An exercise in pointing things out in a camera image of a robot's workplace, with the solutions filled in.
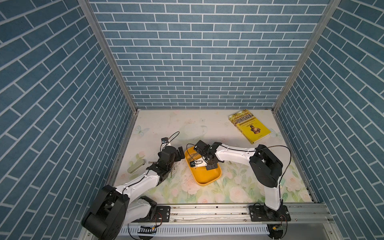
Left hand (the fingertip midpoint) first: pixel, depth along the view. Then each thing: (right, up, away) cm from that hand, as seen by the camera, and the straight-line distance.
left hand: (179, 149), depth 88 cm
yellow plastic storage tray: (+13, -15, -2) cm, 20 cm away
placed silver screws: (-1, -6, -19) cm, 19 cm away
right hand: (+18, -8, +5) cm, 20 cm away
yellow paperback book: (+48, +13, +19) cm, 53 cm away
